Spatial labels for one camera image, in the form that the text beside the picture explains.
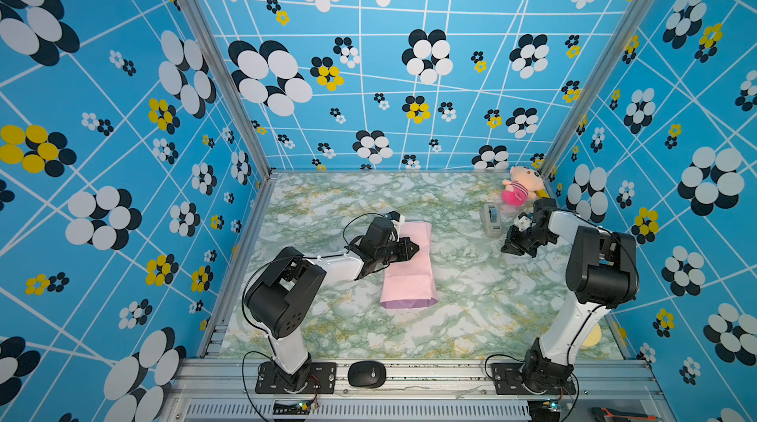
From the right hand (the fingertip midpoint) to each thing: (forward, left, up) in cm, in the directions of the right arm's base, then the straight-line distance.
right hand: (506, 248), depth 98 cm
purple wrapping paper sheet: (-16, +34, +7) cm, 38 cm away
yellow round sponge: (-28, -16, +2) cm, 32 cm away
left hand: (-5, +29, +8) cm, 31 cm away
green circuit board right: (-44, +2, -1) cm, 44 cm away
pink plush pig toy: (+23, -11, +6) cm, 26 cm away
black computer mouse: (-37, +44, +3) cm, 58 cm away
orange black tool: (-45, -12, 0) cm, 47 cm away
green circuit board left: (-44, +60, 0) cm, 75 cm away
